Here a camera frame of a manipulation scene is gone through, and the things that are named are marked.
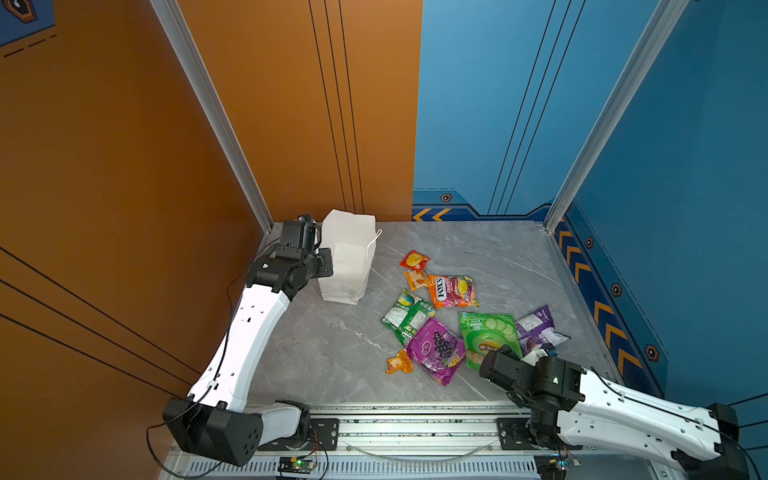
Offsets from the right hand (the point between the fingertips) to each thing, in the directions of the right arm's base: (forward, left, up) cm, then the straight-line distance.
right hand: (488, 372), depth 76 cm
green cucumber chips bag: (+14, -4, -6) cm, 15 cm away
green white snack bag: (+19, +20, -4) cm, 28 cm away
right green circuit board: (-19, -13, -9) cm, 25 cm away
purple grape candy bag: (+6, +12, -1) cm, 14 cm away
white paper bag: (+40, +38, +8) cm, 56 cm away
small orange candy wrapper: (+5, +23, -6) cm, 24 cm away
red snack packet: (+40, +17, -4) cm, 44 cm away
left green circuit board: (-18, +48, -9) cm, 52 cm away
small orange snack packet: (+33, +17, -6) cm, 38 cm away
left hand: (+23, +42, +20) cm, 52 cm away
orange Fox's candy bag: (+27, +5, -4) cm, 28 cm away
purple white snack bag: (+14, -18, -4) cm, 23 cm away
